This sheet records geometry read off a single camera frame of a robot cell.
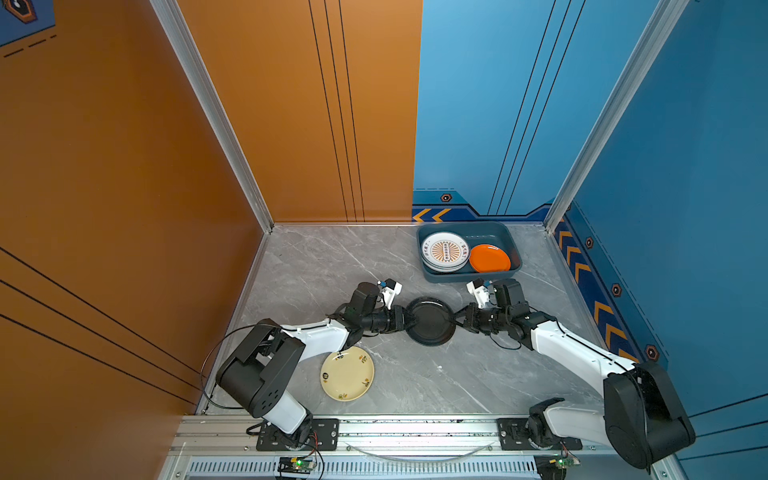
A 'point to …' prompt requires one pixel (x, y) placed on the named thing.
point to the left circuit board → (295, 466)
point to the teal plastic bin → (476, 234)
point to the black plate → (430, 321)
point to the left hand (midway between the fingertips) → (420, 319)
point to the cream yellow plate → (347, 375)
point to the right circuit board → (554, 466)
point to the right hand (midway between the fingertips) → (448, 319)
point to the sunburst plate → (445, 252)
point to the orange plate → (488, 258)
